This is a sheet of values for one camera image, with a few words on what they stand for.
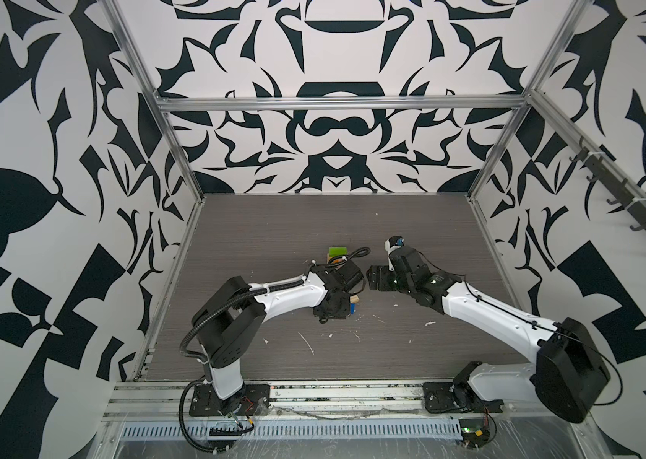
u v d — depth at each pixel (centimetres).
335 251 96
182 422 69
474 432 71
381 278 75
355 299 91
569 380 42
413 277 64
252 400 74
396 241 76
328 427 71
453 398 67
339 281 65
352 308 91
